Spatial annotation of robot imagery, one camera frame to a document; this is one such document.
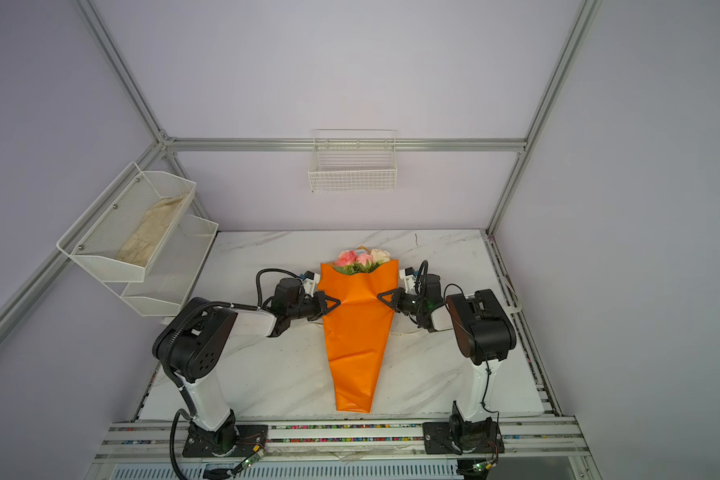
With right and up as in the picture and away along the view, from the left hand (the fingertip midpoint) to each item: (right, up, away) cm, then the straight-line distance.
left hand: (339, 302), depth 93 cm
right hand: (+13, +2, +1) cm, 13 cm away
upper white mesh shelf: (-55, +20, -23) cm, 63 cm away
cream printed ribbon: (+22, -10, -2) cm, 24 cm away
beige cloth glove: (-51, +17, -17) cm, 56 cm away
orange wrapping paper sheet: (+6, -7, -7) cm, 11 cm away
